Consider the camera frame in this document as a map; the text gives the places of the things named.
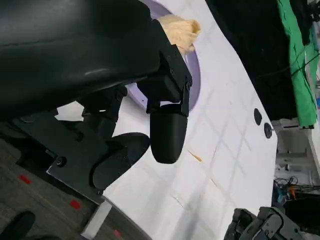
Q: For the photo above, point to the black wrist mount bracket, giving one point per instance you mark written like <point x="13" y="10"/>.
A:
<point x="62" y="150"/>

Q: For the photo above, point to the green cloth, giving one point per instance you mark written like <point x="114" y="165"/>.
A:
<point x="297" y="62"/>

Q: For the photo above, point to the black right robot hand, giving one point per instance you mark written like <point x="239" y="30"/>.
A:
<point x="265" y="227"/>

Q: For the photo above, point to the beige scrap on table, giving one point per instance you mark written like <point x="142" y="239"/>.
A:
<point x="197" y="157"/>

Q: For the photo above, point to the black round table grommet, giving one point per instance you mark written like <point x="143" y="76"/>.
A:
<point x="257" y="116"/>
<point x="268" y="130"/>

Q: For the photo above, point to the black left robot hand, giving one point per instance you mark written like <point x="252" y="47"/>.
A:
<point x="75" y="50"/>

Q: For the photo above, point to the white workshop desk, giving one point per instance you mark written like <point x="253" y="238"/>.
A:
<point x="295" y="155"/>

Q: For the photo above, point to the lilac plate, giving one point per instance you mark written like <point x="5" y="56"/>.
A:
<point x="195" y="82"/>

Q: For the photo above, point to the silver table leg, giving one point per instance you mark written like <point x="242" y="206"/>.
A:
<point x="97" y="220"/>

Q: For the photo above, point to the black backdrop cloth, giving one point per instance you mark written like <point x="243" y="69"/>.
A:
<point x="250" y="37"/>

